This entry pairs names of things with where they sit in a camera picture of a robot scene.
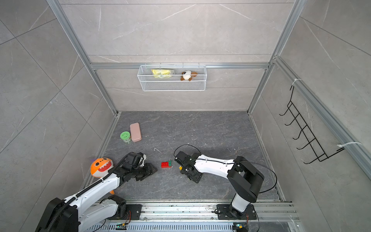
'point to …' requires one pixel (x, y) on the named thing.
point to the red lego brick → (165, 165)
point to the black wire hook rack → (313, 145)
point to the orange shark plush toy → (100, 167)
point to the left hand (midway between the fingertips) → (156, 168)
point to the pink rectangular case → (135, 132)
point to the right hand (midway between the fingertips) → (187, 175)
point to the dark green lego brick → (170, 163)
